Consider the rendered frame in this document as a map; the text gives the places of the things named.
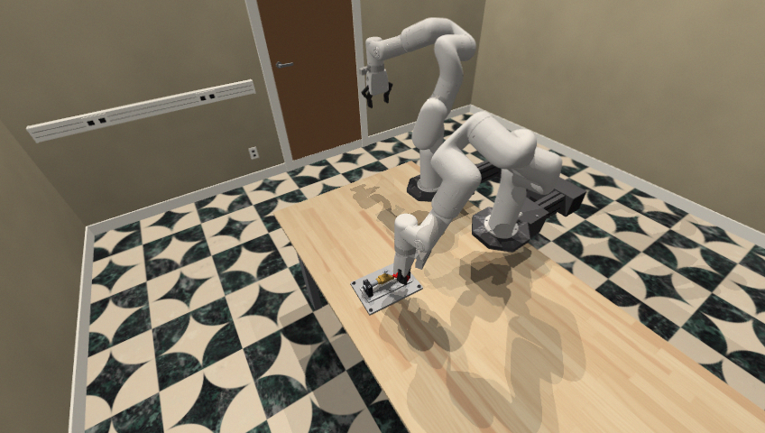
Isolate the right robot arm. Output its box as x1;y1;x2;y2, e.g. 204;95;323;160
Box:
359;18;476;192

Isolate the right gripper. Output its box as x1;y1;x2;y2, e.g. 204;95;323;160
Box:
361;69;393;108

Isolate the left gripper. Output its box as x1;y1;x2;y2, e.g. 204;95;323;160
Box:
393;251;415;285

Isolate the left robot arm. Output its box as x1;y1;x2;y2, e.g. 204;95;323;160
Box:
394;112;562;270

